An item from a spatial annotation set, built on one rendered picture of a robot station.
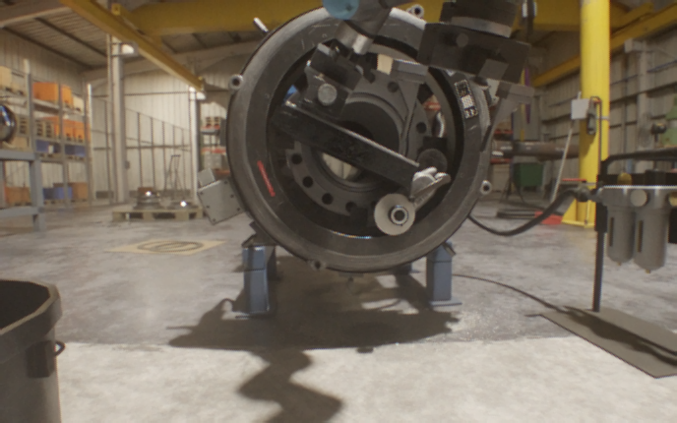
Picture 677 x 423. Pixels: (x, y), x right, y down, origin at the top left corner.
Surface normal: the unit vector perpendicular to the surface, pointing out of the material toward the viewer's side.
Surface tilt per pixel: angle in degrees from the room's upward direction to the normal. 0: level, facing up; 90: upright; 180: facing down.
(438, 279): 90
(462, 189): 90
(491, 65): 135
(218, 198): 90
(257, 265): 90
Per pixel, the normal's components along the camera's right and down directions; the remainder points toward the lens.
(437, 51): 0.14, 0.47
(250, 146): 0.11, 0.08
